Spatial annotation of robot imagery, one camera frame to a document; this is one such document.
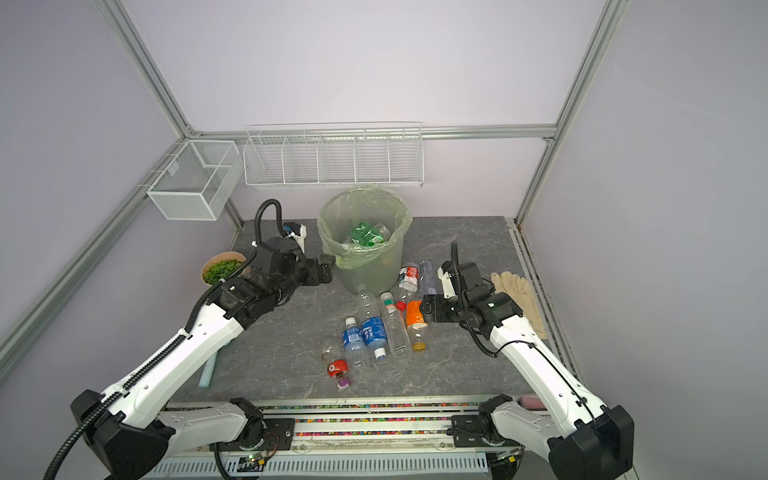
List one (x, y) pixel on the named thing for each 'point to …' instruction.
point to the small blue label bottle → (356, 351)
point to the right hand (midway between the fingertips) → (435, 308)
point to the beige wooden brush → (516, 286)
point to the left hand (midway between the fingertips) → (319, 262)
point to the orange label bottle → (416, 326)
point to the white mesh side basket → (195, 183)
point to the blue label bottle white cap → (372, 322)
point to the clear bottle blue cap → (426, 277)
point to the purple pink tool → (532, 403)
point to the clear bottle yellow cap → (330, 351)
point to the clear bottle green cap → (398, 337)
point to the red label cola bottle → (409, 273)
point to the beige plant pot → (222, 257)
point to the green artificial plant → (220, 270)
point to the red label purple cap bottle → (336, 369)
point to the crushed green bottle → (364, 234)
